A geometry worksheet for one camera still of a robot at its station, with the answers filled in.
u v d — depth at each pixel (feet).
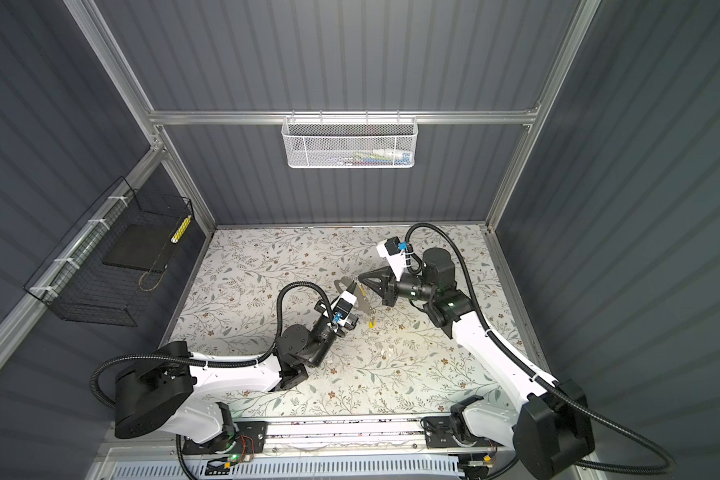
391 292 2.07
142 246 2.48
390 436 2.47
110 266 2.41
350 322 2.10
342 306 1.86
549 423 1.28
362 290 2.32
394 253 2.06
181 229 2.66
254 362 1.79
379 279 2.18
